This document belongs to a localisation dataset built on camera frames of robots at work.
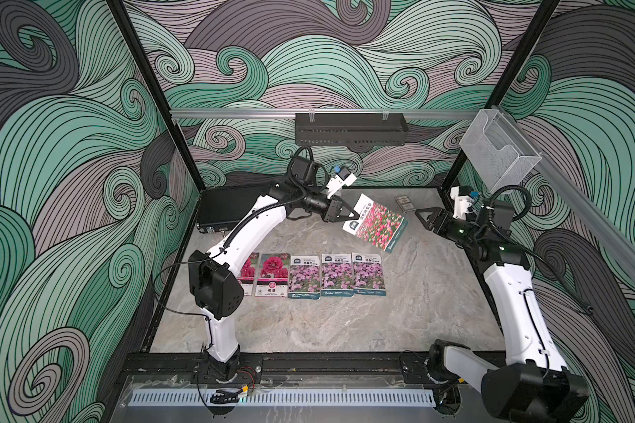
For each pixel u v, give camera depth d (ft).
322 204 2.13
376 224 2.31
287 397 2.29
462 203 2.16
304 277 3.01
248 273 3.03
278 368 2.45
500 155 2.51
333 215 2.08
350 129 3.12
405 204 3.73
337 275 3.01
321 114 3.10
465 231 2.00
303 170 2.00
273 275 3.03
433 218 2.14
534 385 1.23
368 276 3.02
